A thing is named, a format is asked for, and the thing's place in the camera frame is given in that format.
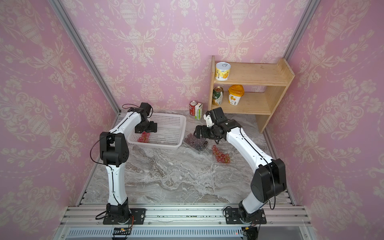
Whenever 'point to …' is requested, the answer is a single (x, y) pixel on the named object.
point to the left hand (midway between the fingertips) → (149, 131)
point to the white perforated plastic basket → (170, 131)
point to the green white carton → (198, 111)
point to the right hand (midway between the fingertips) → (202, 133)
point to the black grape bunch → (205, 143)
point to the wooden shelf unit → (253, 88)
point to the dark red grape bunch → (192, 140)
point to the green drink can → (217, 96)
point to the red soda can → (192, 105)
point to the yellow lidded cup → (235, 92)
